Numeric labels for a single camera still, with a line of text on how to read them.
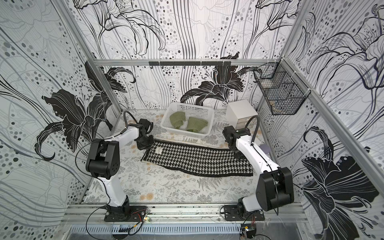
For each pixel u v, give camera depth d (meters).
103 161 0.51
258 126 0.58
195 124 1.02
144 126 0.75
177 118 1.04
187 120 1.07
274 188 0.41
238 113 0.98
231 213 0.72
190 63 0.91
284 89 0.88
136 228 0.70
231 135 0.60
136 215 0.72
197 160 0.90
